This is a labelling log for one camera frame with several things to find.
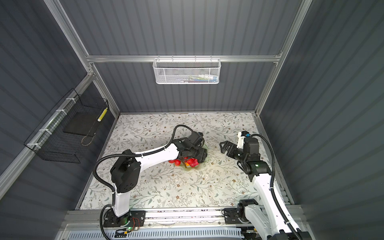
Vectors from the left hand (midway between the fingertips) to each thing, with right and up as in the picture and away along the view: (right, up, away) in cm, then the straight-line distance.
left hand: (203, 153), depth 88 cm
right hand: (+13, +5, -9) cm, 17 cm away
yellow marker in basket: (-56, +23, -6) cm, 61 cm away
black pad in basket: (-63, +18, -12) cm, 66 cm away
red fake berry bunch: (-7, -4, -5) cm, 10 cm away
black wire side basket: (-69, +12, -16) cm, 71 cm away
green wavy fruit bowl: (-8, -9, -2) cm, 12 cm away
